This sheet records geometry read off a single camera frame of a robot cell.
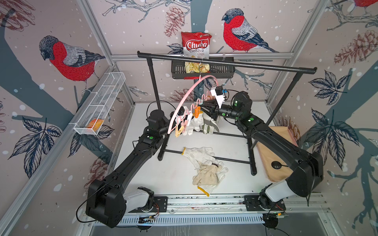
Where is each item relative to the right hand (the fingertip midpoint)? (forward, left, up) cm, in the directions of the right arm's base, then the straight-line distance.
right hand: (199, 105), depth 68 cm
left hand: (-1, +3, -5) cm, 6 cm away
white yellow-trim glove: (-9, -4, -35) cm, 37 cm away
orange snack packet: (-11, +46, -2) cm, 48 cm away
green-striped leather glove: (+2, -6, -18) cm, 19 cm away
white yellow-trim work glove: (-2, +2, -13) cm, 13 cm away
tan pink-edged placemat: (+11, -61, -37) cm, 72 cm away
